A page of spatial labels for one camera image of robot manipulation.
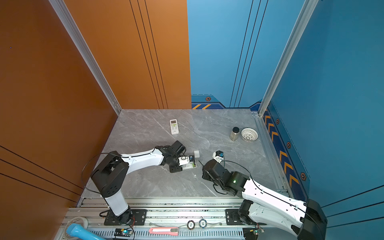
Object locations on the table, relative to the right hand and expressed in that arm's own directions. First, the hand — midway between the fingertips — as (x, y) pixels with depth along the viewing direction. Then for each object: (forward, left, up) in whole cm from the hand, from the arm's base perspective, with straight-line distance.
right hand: (201, 171), depth 77 cm
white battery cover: (+17, +3, -11) cm, 21 cm away
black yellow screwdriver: (+7, 0, -4) cm, 8 cm away
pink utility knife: (-24, +16, -11) cm, 31 cm away
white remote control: (+8, +6, -10) cm, 14 cm away
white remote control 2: (+38, +19, -9) cm, 44 cm away
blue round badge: (-21, 0, -12) cm, 24 cm away
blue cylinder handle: (-25, +56, -5) cm, 62 cm away
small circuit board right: (-25, -25, -12) cm, 37 cm away
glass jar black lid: (+27, -22, -4) cm, 35 cm away
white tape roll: (-21, +57, -11) cm, 61 cm away
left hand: (+10, +13, -11) cm, 20 cm away
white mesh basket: (+31, -35, -10) cm, 48 cm away
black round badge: (-22, +5, -11) cm, 25 cm away
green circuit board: (-25, +38, -13) cm, 47 cm away
